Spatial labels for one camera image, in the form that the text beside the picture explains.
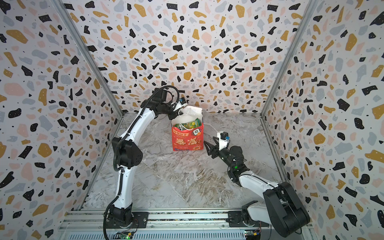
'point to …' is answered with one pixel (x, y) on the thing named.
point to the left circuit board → (125, 236)
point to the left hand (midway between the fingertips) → (181, 108)
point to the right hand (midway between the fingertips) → (207, 138)
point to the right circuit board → (251, 235)
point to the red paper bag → (192, 139)
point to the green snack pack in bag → (191, 125)
